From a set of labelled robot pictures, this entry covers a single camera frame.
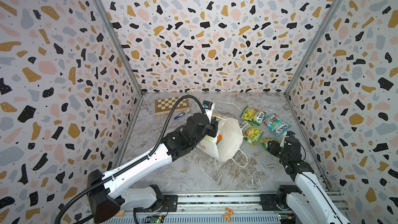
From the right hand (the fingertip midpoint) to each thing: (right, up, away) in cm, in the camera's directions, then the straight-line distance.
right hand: (273, 143), depth 85 cm
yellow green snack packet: (-6, +14, +20) cm, 25 cm away
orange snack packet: (-30, +2, +3) cm, 30 cm away
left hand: (-31, +15, -16) cm, 38 cm away
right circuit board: (+1, -32, -14) cm, 34 cm away
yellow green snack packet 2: (-9, +3, +12) cm, 15 cm away
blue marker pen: (-52, +16, +23) cm, 59 cm away
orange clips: (-27, -29, -15) cm, 42 cm away
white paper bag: (-24, +1, +2) cm, 25 cm away
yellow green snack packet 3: (-4, -1, +4) cm, 5 cm away
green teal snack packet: (+7, +9, +15) cm, 19 cm away
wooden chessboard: (-66, +21, +24) cm, 73 cm away
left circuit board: (-60, -31, -15) cm, 69 cm away
